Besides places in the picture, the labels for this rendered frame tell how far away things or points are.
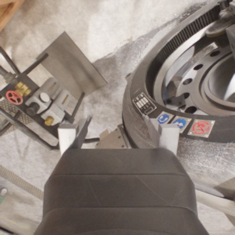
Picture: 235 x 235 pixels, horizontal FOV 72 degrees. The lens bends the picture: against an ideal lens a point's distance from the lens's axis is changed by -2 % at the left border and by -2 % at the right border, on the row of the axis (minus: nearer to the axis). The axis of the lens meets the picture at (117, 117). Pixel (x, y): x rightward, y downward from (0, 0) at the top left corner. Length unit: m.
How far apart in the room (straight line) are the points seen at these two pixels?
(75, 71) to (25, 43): 0.35
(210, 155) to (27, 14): 1.17
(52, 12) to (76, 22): 0.14
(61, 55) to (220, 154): 1.10
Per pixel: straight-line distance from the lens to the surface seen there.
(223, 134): 0.27
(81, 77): 1.23
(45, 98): 0.86
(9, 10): 1.15
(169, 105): 0.56
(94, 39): 1.11
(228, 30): 0.36
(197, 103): 0.53
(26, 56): 1.34
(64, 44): 1.17
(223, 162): 0.26
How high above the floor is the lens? 1.04
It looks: 49 degrees down
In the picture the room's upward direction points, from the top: 171 degrees counter-clockwise
